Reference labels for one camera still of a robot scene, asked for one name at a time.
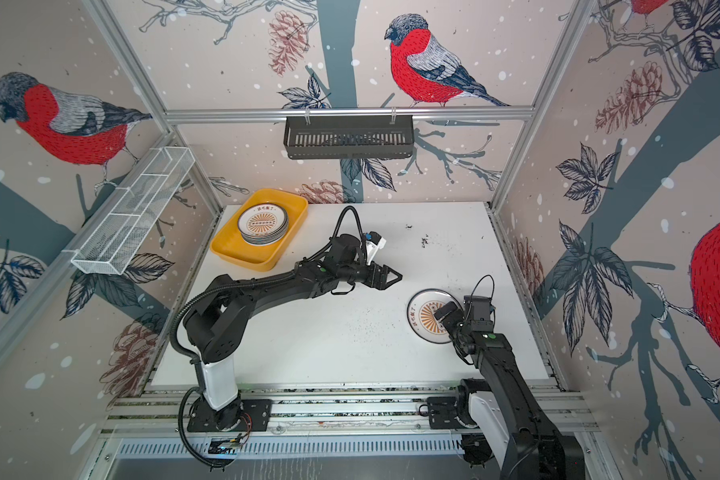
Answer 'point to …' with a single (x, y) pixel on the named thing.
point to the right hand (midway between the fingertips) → (443, 322)
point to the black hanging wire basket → (349, 137)
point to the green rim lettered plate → (265, 240)
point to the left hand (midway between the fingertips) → (394, 275)
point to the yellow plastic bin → (229, 247)
